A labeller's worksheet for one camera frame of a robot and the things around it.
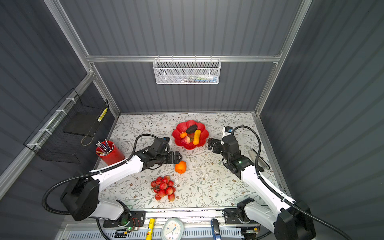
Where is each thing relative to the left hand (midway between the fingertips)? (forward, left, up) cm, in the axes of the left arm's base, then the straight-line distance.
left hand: (176, 157), depth 86 cm
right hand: (+3, -24, +10) cm, 26 cm away
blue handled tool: (-36, -18, -5) cm, 40 cm away
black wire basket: (+5, +52, +19) cm, 56 cm away
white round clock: (-34, +1, -6) cm, 35 cm away
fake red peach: (+15, -6, -4) cm, 16 cm away
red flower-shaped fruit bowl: (+28, -3, -6) cm, 28 cm away
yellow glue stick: (-36, +13, -8) cm, 39 cm away
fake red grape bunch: (-16, +7, -1) cm, 18 cm away
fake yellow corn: (+16, -12, -6) cm, 21 cm away
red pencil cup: (+2, +37, +7) cm, 38 cm away
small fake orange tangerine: (+20, -4, -4) cm, 20 cm away
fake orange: (-5, -2, -4) cm, 7 cm away
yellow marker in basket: (+21, +40, +18) cm, 49 cm away
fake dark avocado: (+24, -10, -4) cm, 26 cm away
